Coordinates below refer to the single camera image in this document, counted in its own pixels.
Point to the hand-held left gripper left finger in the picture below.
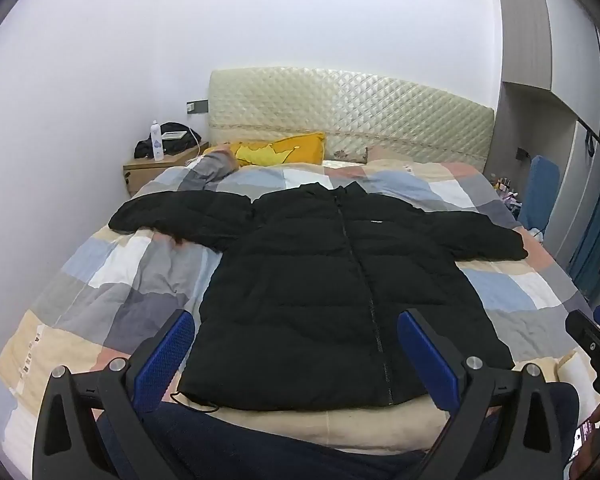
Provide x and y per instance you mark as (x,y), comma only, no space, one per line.
(164,357)

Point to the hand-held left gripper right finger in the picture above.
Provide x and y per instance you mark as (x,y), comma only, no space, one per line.
(426,360)

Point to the black puffer jacket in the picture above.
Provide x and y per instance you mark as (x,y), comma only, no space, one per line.
(300,285)

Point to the plaid patchwork quilt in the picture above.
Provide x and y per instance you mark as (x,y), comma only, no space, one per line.
(105,270)

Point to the person's dark trousers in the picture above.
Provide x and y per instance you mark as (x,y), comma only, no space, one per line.
(240,450)

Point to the blue chair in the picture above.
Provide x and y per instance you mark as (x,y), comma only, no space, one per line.
(542,190)

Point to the cluster of small bottles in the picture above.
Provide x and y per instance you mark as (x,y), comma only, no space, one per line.
(505,190)

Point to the black curtain rod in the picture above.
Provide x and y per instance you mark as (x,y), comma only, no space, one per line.
(591,135)

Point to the wooden nightstand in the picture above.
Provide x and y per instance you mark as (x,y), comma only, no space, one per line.
(145,174)

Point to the black bag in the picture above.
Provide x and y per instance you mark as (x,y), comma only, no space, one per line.
(144,149)

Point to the white plastic bottle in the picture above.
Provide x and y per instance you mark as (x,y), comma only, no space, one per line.
(157,146)

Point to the white tablet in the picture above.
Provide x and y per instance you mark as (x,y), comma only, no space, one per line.
(174,135)

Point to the cream floral pillow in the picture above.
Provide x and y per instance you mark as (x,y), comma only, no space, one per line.
(345,150)

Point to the yellow pillow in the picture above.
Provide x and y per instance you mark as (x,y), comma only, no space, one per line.
(275,152)

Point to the cream quilted headboard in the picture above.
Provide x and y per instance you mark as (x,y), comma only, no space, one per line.
(355,105)

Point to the grey wardrobe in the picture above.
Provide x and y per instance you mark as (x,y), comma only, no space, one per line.
(525,35)

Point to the grey wall socket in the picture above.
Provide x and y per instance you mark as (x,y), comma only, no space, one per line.
(197,107)

